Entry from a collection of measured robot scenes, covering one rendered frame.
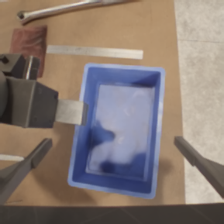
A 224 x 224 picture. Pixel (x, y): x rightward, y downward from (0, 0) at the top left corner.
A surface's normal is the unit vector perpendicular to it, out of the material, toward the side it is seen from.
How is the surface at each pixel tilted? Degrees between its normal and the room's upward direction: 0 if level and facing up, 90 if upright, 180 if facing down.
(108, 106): 0
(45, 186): 0
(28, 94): 3
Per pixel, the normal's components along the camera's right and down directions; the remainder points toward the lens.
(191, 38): -0.12, -0.15
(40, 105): 0.98, 0.11
